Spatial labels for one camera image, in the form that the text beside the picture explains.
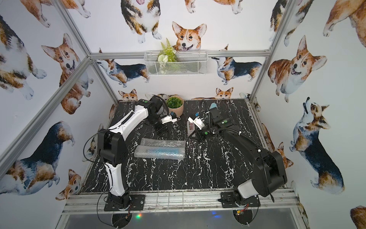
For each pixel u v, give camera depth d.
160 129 0.76
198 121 0.72
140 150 0.88
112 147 0.50
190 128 1.00
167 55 0.82
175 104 1.03
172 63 0.85
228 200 0.73
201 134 0.70
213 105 1.18
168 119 0.80
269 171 0.42
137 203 0.73
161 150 0.86
